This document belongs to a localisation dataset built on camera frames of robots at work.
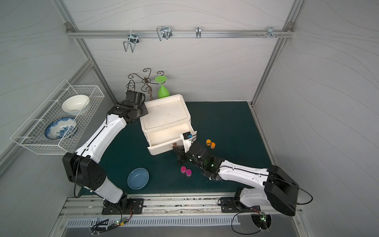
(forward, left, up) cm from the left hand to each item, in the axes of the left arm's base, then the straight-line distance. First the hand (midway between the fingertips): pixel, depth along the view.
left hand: (143, 109), depth 83 cm
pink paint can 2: (-27, -27, -24) cm, 45 cm away
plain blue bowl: (-31, +2, -24) cm, 39 cm away
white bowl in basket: (-6, +31, +9) cm, 33 cm away
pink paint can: (-26, -24, -23) cm, 42 cm away
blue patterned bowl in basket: (-19, +30, +8) cm, 37 cm away
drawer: (-15, -12, -10) cm, 21 cm away
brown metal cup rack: (+21, +8, +6) cm, 24 cm away
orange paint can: (-8, -39, -22) cm, 46 cm away
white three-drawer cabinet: (-4, -15, -2) cm, 16 cm away
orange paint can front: (-12, -41, -20) cm, 47 cm away
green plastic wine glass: (+17, -9, -1) cm, 19 cm away
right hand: (-21, -19, -7) cm, 29 cm away
